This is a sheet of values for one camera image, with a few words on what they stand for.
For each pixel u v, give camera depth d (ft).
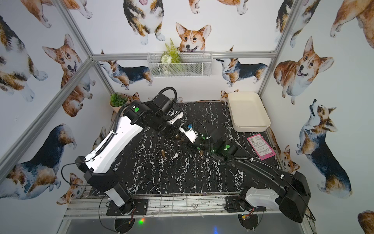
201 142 1.98
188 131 1.95
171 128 1.91
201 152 1.78
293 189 1.30
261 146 3.14
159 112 1.60
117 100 3.39
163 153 2.95
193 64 3.03
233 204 2.40
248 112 3.56
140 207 2.42
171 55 2.68
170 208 2.45
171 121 1.95
